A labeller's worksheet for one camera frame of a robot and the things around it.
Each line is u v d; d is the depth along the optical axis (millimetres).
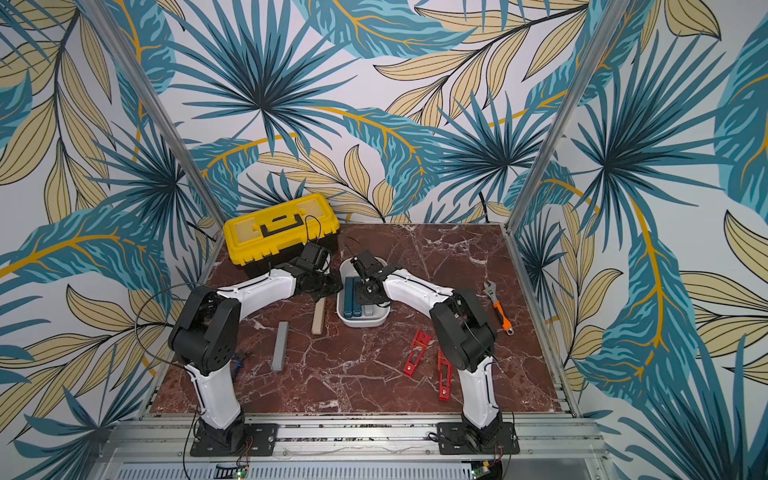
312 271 764
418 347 885
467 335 519
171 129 897
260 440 731
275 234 930
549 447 748
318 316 922
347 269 992
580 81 800
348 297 955
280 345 865
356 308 927
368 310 921
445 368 852
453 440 731
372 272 720
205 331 496
